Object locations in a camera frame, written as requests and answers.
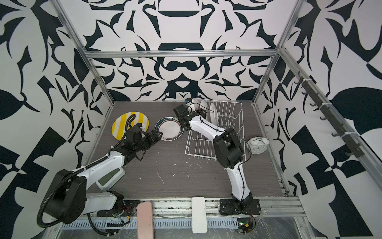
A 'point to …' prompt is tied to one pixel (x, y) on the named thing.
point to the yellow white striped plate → (119, 125)
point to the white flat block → (198, 214)
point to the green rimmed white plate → (170, 127)
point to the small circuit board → (246, 225)
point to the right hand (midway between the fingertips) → (201, 111)
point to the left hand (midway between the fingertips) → (159, 133)
